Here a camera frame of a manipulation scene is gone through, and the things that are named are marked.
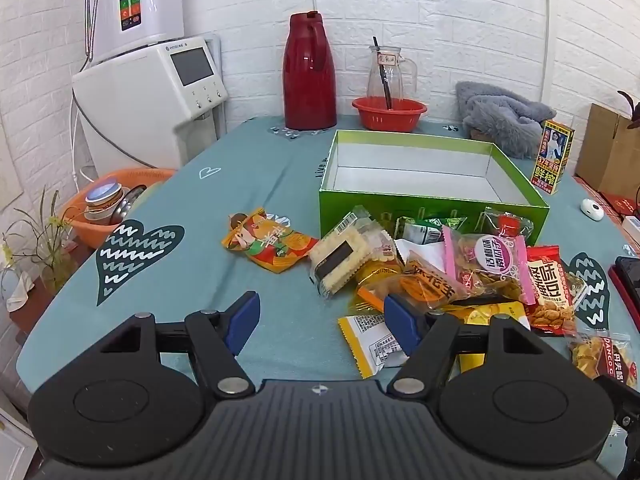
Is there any clear packet red label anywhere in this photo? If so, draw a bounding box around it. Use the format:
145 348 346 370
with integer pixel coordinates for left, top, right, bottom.
482 208 535 242

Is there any teal printed tablecloth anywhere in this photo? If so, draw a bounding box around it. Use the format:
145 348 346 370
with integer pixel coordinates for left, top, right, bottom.
15 114 640 480

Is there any purple leaf plant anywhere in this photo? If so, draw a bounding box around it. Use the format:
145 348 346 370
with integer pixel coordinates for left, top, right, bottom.
617 90 640 132

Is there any pink snack packet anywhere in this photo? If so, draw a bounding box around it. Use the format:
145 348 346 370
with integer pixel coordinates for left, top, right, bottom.
442 229 532 302

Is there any small clear gold packet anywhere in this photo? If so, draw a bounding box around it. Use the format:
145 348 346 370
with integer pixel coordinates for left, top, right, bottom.
559 269 589 312

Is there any white foil snack packet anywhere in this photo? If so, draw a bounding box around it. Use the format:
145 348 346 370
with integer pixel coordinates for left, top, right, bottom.
394 237 447 272

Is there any brown cardboard box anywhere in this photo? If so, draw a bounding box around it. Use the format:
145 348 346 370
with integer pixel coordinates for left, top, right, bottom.
574 103 640 204

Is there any stack of bowls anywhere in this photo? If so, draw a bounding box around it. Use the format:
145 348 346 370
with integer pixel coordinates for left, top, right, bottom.
83 182 147 227

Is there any red bean snack packet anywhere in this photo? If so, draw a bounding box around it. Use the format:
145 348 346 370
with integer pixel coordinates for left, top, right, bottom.
524 244 577 337

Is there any glass pitcher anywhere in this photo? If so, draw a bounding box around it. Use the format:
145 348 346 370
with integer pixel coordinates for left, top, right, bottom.
367 45 419 111

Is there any green potted plant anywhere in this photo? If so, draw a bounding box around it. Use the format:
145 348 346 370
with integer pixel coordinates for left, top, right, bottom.
0 187 78 313

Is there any white water purifier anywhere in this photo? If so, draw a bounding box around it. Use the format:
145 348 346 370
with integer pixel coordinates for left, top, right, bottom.
89 0 184 63

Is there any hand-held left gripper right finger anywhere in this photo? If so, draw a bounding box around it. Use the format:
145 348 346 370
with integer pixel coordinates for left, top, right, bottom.
384 293 550 402

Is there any white wall conduit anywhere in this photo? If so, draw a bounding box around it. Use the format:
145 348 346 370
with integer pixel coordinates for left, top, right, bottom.
539 0 552 107

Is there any green snack packet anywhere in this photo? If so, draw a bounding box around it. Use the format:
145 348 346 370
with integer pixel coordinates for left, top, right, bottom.
394 215 469 247

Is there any yellow clear snack packet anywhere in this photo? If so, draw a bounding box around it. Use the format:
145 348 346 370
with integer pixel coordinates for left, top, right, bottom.
349 259 407 317

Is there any red flat box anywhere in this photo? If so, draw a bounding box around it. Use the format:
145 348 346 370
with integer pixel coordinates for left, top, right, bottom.
599 191 640 221

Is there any black wallet red case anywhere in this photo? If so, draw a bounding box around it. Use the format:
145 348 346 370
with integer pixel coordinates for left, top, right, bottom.
607 255 640 332

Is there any clear rice cracker packet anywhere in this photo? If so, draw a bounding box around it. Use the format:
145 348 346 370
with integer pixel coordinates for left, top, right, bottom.
307 204 397 301

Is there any yellow white snack packet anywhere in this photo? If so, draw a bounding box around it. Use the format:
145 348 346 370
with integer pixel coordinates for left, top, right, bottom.
338 312 409 380

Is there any orange red snack packet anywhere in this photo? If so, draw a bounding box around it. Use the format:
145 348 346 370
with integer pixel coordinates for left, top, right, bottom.
222 206 319 275

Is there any green cardboard box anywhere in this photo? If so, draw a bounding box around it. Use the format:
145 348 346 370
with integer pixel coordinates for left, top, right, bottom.
318 129 550 247

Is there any grey fluffy plush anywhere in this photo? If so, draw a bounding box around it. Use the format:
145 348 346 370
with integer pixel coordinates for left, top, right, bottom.
454 80 557 159

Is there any orange peanut packet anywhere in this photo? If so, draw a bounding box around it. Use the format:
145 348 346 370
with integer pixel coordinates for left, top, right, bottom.
399 257 472 312

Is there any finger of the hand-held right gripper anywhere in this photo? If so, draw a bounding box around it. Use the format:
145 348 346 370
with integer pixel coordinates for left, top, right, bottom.
594 375 640 480

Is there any red plastic basket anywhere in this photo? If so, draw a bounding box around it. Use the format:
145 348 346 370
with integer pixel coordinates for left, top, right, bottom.
351 96 429 132

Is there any yellow printed carton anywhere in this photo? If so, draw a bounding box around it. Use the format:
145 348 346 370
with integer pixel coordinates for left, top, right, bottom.
530 120 575 196

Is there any orange plastic basin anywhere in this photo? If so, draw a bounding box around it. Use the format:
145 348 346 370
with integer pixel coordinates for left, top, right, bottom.
59 167 177 251

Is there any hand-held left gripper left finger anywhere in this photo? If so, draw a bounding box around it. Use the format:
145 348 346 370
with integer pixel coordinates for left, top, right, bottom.
92 291 262 398

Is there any clear fried snack packet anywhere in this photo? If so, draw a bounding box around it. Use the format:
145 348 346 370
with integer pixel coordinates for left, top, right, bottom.
566 332 639 392

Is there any red thermos jug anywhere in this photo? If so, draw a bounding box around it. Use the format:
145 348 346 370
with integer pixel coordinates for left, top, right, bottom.
282 10 339 131

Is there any black straw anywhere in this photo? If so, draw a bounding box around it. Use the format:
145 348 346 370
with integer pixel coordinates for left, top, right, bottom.
372 36 394 110

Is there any yellow chips packet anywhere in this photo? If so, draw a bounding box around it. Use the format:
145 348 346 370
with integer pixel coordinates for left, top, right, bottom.
449 301 532 372

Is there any white appliance with screen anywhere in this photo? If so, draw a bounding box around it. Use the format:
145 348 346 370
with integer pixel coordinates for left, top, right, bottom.
72 35 231 177

